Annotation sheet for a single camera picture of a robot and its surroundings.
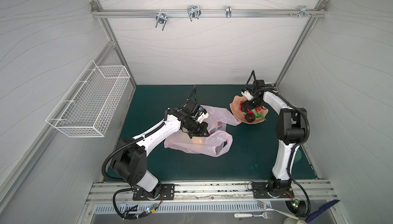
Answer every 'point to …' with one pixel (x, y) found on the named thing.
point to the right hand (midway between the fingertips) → (252, 102)
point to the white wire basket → (85, 109)
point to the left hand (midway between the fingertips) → (211, 133)
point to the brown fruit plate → (235, 107)
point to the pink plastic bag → (216, 143)
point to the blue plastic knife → (322, 209)
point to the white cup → (289, 220)
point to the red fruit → (219, 123)
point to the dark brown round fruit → (249, 117)
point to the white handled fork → (244, 215)
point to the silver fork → (263, 205)
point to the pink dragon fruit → (256, 111)
